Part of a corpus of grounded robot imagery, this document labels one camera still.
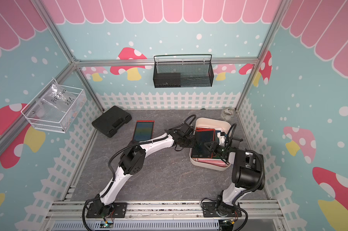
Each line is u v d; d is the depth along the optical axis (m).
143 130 1.09
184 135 0.78
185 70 0.93
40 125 0.65
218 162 0.89
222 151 0.81
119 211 0.74
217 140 0.89
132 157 0.63
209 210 0.74
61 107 0.70
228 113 1.16
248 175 0.49
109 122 1.08
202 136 1.14
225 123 1.04
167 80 0.88
